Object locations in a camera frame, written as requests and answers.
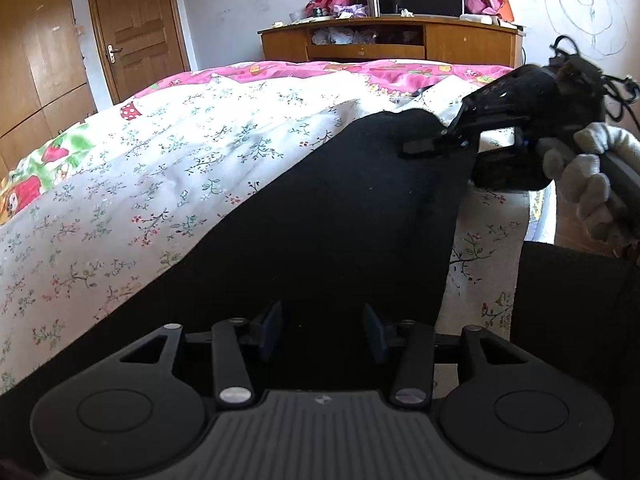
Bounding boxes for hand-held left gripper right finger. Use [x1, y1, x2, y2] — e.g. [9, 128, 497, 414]
[362, 304, 521, 407]

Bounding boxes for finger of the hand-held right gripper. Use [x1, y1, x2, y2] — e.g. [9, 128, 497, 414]
[399, 102, 532, 159]

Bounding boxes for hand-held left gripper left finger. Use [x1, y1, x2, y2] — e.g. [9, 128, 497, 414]
[119, 301, 285, 409]

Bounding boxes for black pants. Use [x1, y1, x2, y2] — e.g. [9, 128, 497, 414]
[0, 109, 482, 463]

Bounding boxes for person's right hand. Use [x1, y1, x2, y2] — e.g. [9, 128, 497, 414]
[542, 122, 640, 257]

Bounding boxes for wooden cabinet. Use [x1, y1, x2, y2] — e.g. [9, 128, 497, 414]
[257, 14, 527, 70]

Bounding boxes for crumpled white plastic bags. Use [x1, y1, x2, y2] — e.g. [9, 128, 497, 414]
[310, 27, 377, 47]

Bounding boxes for person's dark clothing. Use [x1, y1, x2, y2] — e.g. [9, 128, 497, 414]
[509, 242, 640, 362]

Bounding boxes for floral printed blanket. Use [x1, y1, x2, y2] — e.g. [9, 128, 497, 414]
[0, 60, 557, 397]

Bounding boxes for wooden door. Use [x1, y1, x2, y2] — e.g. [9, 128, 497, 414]
[84, 0, 192, 107]

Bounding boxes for wooden wardrobe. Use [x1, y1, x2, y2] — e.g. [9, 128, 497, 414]
[0, 0, 97, 177]

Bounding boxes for black cable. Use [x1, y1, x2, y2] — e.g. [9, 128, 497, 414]
[549, 35, 640, 133]

